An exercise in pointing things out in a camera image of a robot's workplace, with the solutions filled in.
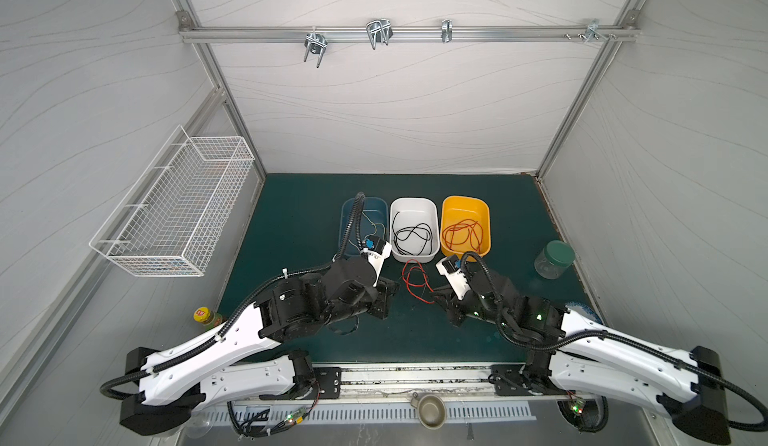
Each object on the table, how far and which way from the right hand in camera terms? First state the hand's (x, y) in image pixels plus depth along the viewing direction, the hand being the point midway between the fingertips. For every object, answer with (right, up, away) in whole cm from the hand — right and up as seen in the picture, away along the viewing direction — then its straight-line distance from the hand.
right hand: (436, 284), depth 73 cm
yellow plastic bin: (+11, +18, +33) cm, 39 cm away
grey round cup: (-2, -29, -3) cm, 29 cm away
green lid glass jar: (+36, +4, +13) cm, 39 cm away
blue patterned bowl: (+43, -10, +9) cm, 45 cm away
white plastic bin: (-3, +17, +35) cm, 39 cm away
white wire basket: (-62, +16, -5) cm, 65 cm away
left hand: (-9, +3, -10) cm, 14 cm away
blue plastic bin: (-18, +14, +34) cm, 41 cm away
